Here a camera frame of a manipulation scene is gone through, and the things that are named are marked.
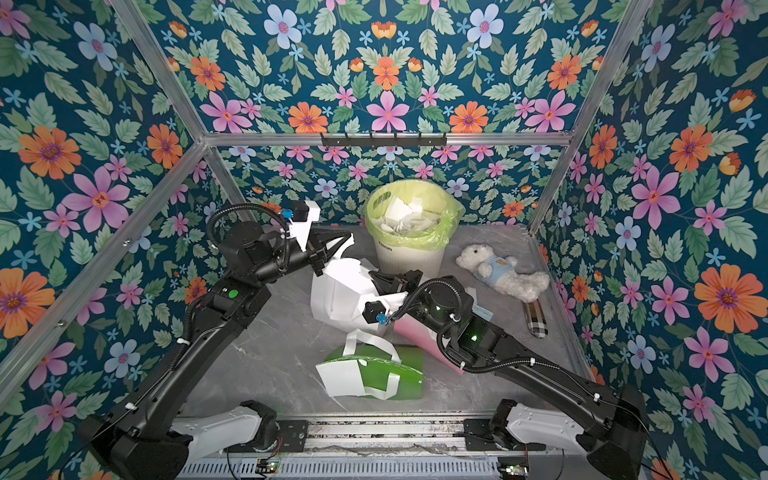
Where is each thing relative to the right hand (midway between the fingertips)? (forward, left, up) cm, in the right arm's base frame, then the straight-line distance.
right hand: (386, 256), depth 62 cm
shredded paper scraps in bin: (+34, -3, -20) cm, 39 cm away
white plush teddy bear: (+18, -33, -30) cm, 49 cm away
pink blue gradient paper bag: (-3, -8, -32) cm, 33 cm away
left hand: (+2, +8, +4) cm, 9 cm away
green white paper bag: (-17, +4, -16) cm, 24 cm away
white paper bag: (-6, +9, -4) cm, 12 cm away
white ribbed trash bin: (+15, -1, -21) cm, 26 cm away
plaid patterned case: (+5, -43, -35) cm, 56 cm away
